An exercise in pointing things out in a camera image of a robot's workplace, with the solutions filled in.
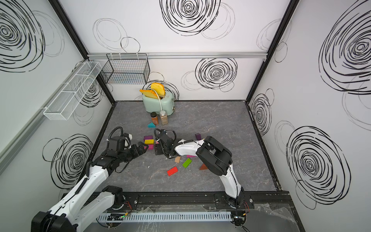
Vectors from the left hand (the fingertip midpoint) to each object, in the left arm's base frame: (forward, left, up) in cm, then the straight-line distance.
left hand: (143, 149), depth 82 cm
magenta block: (0, -5, +4) cm, 7 cm away
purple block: (+14, +3, -10) cm, 18 cm away
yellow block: (+9, 0, -9) cm, 13 cm away
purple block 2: (+14, -33, -8) cm, 37 cm away
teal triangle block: (+22, 0, -8) cm, 24 cm away
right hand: (+5, -7, -8) cm, 12 cm away
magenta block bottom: (0, -26, -8) cm, 27 cm away
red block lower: (-8, -17, -11) cm, 22 cm away
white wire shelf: (+11, +38, +23) cm, 46 cm away
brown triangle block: (-6, -35, -9) cm, 37 cm away
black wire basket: (+48, +18, +22) cm, 55 cm away
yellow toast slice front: (+34, 0, +12) cm, 36 cm away
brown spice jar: (+25, -2, -4) cm, 26 cm away
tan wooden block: (-2, -20, -9) cm, 22 cm away
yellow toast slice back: (+41, -5, +11) cm, 43 cm away
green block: (-4, -26, -9) cm, 28 cm away
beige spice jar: (+25, -9, -1) cm, 26 cm away
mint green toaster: (+33, +1, +2) cm, 33 cm away
